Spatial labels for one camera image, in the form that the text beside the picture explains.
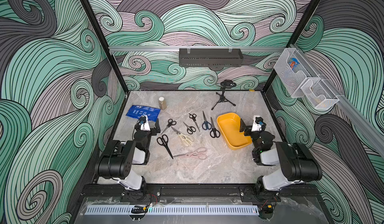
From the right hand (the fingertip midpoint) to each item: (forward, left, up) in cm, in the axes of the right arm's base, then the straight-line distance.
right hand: (251, 119), depth 88 cm
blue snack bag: (+13, +76, -8) cm, 77 cm away
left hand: (+1, +62, +1) cm, 62 cm away
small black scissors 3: (+11, +35, -12) cm, 38 cm away
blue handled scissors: (+4, +26, -12) cm, 29 cm away
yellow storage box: (+5, +10, -14) cm, 17 cm away
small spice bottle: (+18, +57, -5) cm, 59 cm away
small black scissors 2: (0, +37, -12) cm, 39 cm away
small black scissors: (+6, +51, -11) cm, 52 cm away
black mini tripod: (+18, +15, +12) cm, 27 cm away
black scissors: (-2, +21, -11) cm, 24 cm away
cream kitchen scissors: (-7, +40, -11) cm, 42 cm away
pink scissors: (-16, +34, -12) cm, 39 cm away
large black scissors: (-8, +54, -11) cm, 56 cm away
